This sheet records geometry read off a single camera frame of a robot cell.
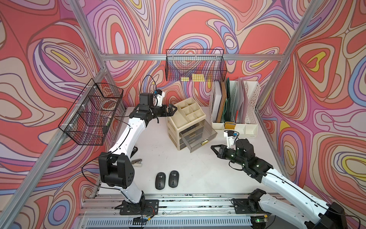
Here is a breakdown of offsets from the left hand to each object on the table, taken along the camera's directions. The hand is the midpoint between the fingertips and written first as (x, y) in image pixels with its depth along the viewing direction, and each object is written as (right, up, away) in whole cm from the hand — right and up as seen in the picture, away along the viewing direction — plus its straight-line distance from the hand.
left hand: (172, 108), depth 82 cm
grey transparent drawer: (+16, -16, +10) cm, 25 cm away
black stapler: (-26, -27, +12) cm, 40 cm away
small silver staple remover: (-23, -34, +7) cm, 42 cm away
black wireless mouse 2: (+1, -41, 0) cm, 41 cm away
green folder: (+35, -2, +11) cm, 37 cm away
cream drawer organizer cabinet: (+10, -3, +1) cm, 10 cm away
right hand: (+22, -23, -6) cm, 33 cm away
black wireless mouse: (-7, -42, -2) cm, 42 cm away
